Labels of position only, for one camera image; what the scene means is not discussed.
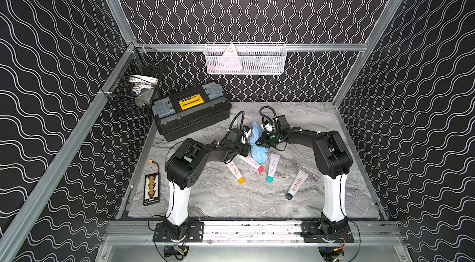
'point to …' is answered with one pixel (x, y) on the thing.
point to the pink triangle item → (229, 61)
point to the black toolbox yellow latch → (190, 111)
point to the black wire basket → (132, 86)
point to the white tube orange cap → (234, 170)
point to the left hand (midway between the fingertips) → (249, 143)
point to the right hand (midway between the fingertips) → (256, 142)
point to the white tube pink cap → (251, 162)
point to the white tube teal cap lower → (273, 164)
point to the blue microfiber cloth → (259, 153)
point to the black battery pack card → (152, 187)
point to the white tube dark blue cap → (300, 180)
